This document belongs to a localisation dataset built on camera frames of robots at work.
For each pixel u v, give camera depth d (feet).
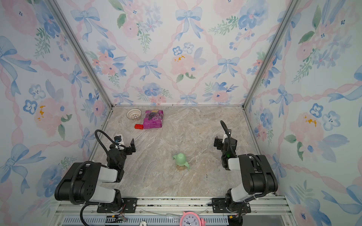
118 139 2.49
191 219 2.26
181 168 2.81
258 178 1.47
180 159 2.50
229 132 2.62
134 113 3.71
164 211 2.40
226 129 2.61
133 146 2.74
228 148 2.35
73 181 1.36
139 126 3.48
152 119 3.39
